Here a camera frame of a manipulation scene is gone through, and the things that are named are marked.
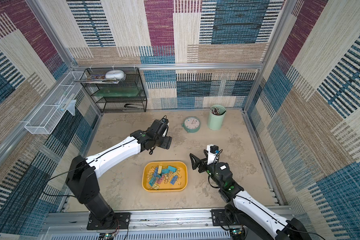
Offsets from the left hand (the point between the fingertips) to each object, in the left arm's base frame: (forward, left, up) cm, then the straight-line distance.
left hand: (165, 138), depth 86 cm
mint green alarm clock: (+20, -17, -12) cm, 29 cm away
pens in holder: (+19, -31, +2) cm, 36 cm away
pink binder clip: (-19, +3, -15) cm, 24 cm away
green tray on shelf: (+36, +35, +6) cm, 51 cm away
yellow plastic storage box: (-16, +1, -15) cm, 22 cm away
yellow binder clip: (-13, +4, -12) cm, 18 cm away
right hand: (-10, -18, +2) cm, 20 cm away
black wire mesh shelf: (+40, +39, -9) cm, 57 cm away
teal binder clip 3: (-13, -4, -12) cm, 18 cm away
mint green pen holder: (+17, -32, -2) cm, 36 cm away
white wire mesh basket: (+13, +53, +20) cm, 58 cm away
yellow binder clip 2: (-22, +6, -15) cm, 27 cm away
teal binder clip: (-20, +7, -12) cm, 25 cm away
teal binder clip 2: (-14, +1, -13) cm, 19 cm away
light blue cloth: (+8, +48, +17) cm, 51 cm away
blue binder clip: (-14, +6, -13) cm, 20 cm away
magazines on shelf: (+31, +39, +19) cm, 53 cm away
